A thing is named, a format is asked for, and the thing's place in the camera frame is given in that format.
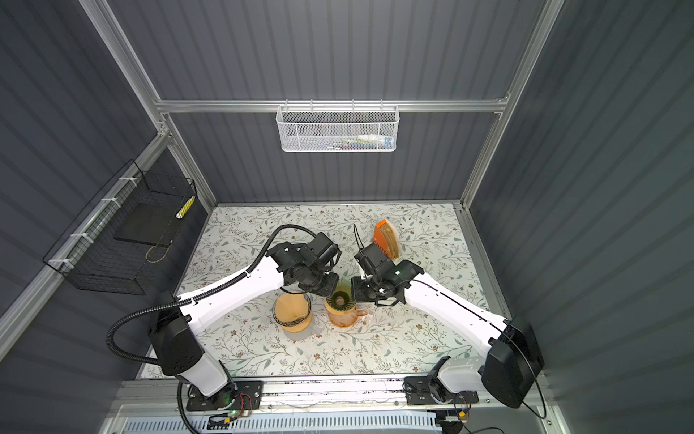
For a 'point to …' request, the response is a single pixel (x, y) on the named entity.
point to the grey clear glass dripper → (286, 323)
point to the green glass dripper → (341, 300)
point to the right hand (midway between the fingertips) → (355, 295)
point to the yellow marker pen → (182, 212)
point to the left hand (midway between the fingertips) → (333, 288)
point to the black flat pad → (152, 222)
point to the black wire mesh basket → (120, 240)
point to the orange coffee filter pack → (387, 237)
